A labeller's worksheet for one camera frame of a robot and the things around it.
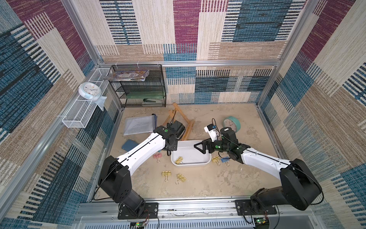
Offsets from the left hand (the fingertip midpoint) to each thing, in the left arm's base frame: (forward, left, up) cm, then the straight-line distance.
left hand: (169, 145), depth 84 cm
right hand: (0, -17, +2) cm, 17 cm away
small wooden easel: (+23, -14, -7) cm, 27 cm away
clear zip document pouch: (+25, +24, -11) cm, 36 cm away
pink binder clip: (-2, +8, -10) cm, 13 cm away
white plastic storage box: (-2, -13, -10) cm, 17 cm away
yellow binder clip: (-4, -28, -10) cm, 30 cm away
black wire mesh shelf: (+48, +13, +10) cm, 51 cm away
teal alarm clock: (+17, -41, -1) cm, 45 cm away
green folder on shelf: (+34, +17, +9) cm, 39 cm away
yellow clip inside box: (-5, -5, -10) cm, 13 cm away
